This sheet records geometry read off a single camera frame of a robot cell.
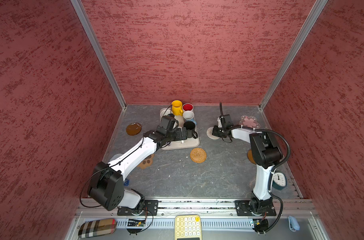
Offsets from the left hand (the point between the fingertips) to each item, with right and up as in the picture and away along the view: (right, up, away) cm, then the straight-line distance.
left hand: (181, 136), depth 84 cm
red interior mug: (+4, +19, +31) cm, 37 cm away
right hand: (+21, -1, +19) cm, 29 cm away
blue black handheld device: (-30, -26, -4) cm, 40 cm away
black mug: (+6, +1, +13) cm, 15 cm away
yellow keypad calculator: (+4, -40, -17) cm, 44 cm away
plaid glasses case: (-38, -40, -18) cm, 58 cm away
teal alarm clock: (+54, -24, -5) cm, 59 cm away
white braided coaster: (+19, 0, +18) cm, 27 cm away
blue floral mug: (+5, +12, +22) cm, 26 cm away
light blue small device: (+53, -40, -16) cm, 68 cm away
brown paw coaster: (-21, -17, +5) cm, 28 cm away
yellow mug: (-4, +19, +26) cm, 32 cm away
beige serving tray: (+6, -6, +15) cm, 18 cm away
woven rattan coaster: (+11, -13, +8) cm, 19 cm away
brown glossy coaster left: (-36, +3, +22) cm, 42 cm away
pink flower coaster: (+52, +8, +27) cm, 59 cm away
